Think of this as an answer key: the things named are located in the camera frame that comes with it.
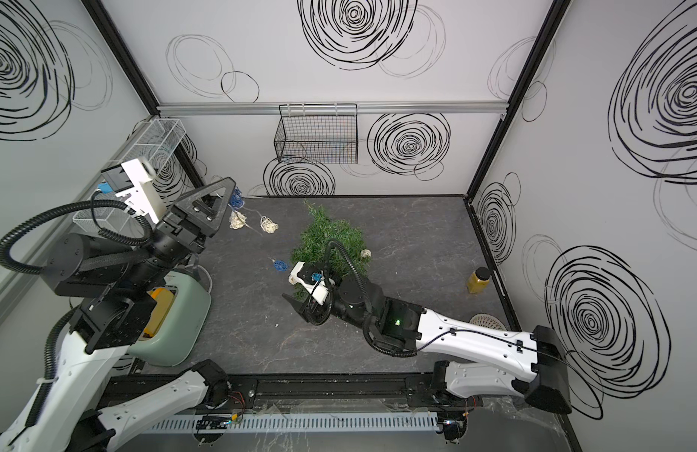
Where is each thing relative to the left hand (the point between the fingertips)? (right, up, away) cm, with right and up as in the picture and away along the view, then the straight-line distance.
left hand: (233, 185), depth 39 cm
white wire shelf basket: (-47, +21, +51) cm, 73 cm away
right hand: (+5, -18, +21) cm, 28 cm away
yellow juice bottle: (+56, -23, +47) cm, 77 cm away
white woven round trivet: (+57, -34, +43) cm, 79 cm away
